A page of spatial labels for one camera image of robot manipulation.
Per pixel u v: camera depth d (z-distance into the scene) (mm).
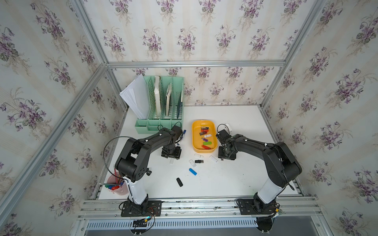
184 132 1039
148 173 843
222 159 901
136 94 944
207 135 1012
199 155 922
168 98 985
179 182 818
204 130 1047
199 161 897
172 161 904
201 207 749
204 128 1063
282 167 465
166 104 1041
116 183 749
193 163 886
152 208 726
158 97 956
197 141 1001
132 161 490
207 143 985
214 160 904
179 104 1094
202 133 1035
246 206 726
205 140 985
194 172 860
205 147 957
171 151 786
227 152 768
